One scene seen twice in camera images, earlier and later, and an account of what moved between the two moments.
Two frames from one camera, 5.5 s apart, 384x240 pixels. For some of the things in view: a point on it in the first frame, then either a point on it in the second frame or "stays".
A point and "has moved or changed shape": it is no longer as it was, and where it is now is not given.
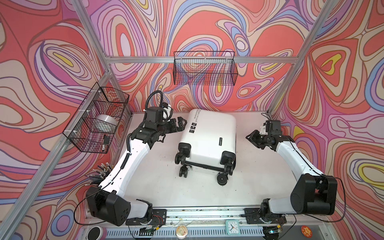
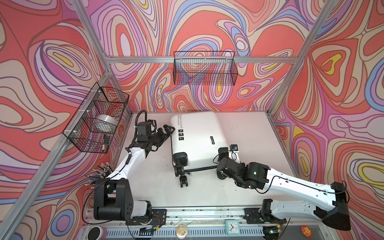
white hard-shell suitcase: (208, 141) has moved or changed shape
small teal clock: (232, 227) stays
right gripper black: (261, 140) → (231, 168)
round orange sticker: (306, 231) stays
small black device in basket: (106, 139) stays
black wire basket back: (205, 68) stays
